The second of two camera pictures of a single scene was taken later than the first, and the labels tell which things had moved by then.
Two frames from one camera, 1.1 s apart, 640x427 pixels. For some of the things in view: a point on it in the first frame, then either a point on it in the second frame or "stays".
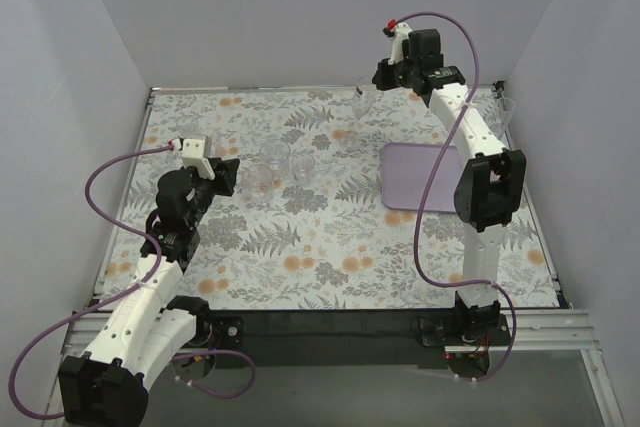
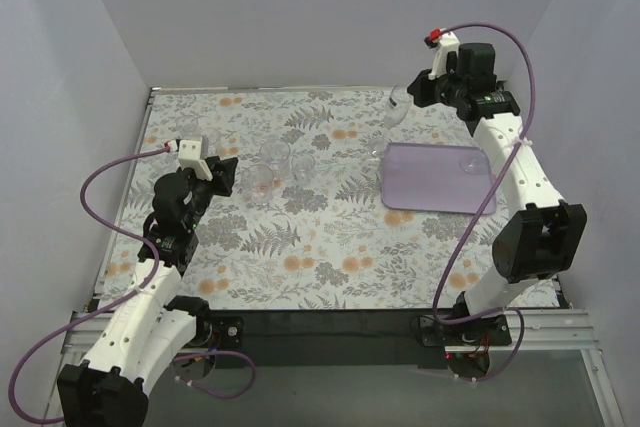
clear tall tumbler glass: (276, 153) stays
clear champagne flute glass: (363, 100) -> (396, 109)
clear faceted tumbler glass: (258, 184) stays
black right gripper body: (382, 76) -> (422, 88)
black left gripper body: (224, 173) stays
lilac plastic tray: (408, 171) stays
